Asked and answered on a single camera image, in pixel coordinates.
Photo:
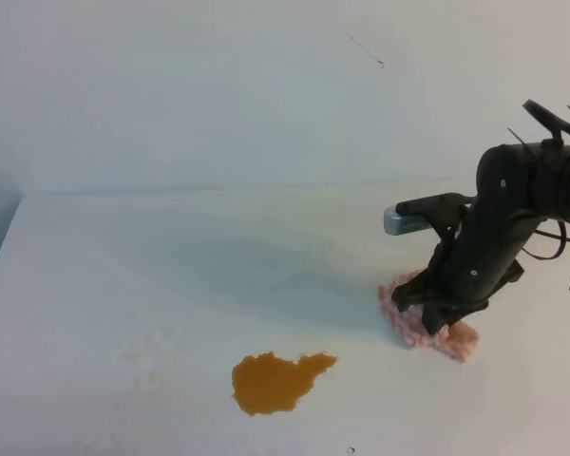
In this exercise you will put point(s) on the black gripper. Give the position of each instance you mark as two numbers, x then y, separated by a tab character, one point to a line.
476	256

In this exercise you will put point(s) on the pink white checkered rag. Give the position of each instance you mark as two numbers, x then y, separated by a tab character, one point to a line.
457	341

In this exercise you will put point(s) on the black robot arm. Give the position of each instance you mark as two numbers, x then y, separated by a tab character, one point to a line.
518	188

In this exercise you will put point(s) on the brown coffee stain puddle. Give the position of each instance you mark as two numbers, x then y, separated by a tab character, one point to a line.
267	384

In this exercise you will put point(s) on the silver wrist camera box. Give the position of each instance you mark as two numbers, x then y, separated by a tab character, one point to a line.
396	224

